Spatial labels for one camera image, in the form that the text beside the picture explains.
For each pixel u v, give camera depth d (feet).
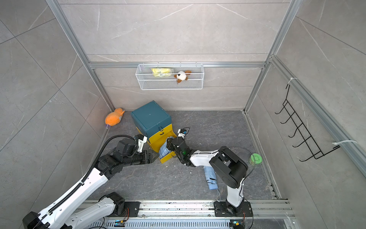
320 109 1.81
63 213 1.32
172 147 2.62
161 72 2.74
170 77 2.89
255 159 2.84
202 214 2.39
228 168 1.57
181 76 2.81
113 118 3.46
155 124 2.70
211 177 2.64
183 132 2.67
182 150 2.30
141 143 2.21
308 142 2.10
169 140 2.85
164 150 2.89
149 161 2.12
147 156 2.09
